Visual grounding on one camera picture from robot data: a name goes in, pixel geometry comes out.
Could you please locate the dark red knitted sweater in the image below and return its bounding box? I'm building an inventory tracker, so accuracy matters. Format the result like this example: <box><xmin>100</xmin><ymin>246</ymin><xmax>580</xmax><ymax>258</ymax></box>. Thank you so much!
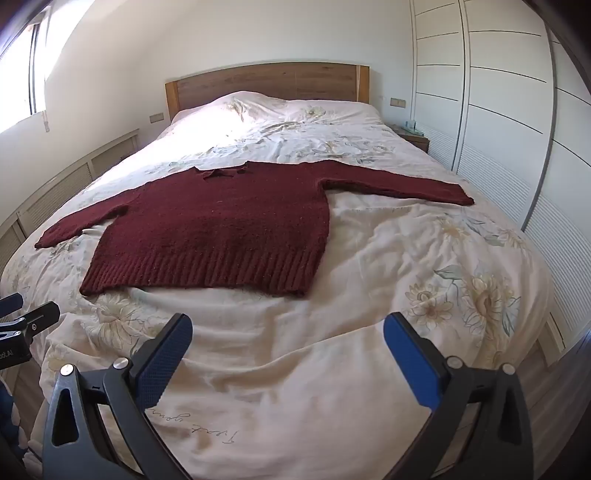
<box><xmin>34</xmin><ymin>161</ymin><xmax>475</xmax><ymax>297</ymax></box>

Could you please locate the wooden bed headboard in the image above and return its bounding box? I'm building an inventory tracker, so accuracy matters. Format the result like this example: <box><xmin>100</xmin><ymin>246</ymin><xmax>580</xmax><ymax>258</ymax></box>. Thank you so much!
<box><xmin>165</xmin><ymin>62</ymin><xmax>371</xmax><ymax>123</ymax></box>

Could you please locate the bed with floral duvet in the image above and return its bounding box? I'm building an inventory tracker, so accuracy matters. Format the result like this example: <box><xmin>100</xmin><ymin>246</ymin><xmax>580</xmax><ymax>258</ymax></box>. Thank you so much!
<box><xmin>0</xmin><ymin>91</ymin><xmax>555</xmax><ymax>480</ymax></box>

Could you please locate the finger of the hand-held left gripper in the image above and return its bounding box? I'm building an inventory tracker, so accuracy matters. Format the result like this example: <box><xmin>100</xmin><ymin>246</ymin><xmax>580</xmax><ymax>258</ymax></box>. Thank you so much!
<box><xmin>0</xmin><ymin>302</ymin><xmax>61</xmax><ymax>344</ymax></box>
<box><xmin>0</xmin><ymin>293</ymin><xmax>24</xmax><ymax>319</ymax></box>

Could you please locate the window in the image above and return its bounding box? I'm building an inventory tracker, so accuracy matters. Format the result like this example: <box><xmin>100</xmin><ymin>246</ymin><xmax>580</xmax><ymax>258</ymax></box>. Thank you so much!
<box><xmin>0</xmin><ymin>18</ymin><xmax>51</xmax><ymax>134</ymax></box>

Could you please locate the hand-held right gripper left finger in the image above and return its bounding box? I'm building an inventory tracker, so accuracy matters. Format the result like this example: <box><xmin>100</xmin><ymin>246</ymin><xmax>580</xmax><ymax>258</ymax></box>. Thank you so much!
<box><xmin>41</xmin><ymin>313</ymin><xmax>194</xmax><ymax>480</ymax></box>

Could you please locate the white sliding wardrobe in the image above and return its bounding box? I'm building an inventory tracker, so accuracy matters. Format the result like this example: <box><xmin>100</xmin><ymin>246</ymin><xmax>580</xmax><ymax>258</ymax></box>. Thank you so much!
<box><xmin>410</xmin><ymin>0</ymin><xmax>591</xmax><ymax>356</ymax></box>

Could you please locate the wooden nightstand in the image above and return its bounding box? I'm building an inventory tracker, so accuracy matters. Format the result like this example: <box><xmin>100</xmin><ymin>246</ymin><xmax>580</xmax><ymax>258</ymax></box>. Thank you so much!
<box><xmin>392</xmin><ymin>124</ymin><xmax>431</xmax><ymax>154</ymax></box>

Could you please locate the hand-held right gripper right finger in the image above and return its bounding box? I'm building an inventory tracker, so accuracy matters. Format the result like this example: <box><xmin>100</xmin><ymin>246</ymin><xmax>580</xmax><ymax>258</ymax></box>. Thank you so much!
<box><xmin>383</xmin><ymin>311</ymin><xmax>548</xmax><ymax>480</ymax></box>

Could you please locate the white louvered radiator cover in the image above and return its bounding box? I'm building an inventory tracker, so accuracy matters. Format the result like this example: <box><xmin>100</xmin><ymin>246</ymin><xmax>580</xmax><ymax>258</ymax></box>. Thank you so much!
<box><xmin>0</xmin><ymin>129</ymin><xmax>140</xmax><ymax>273</ymax></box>

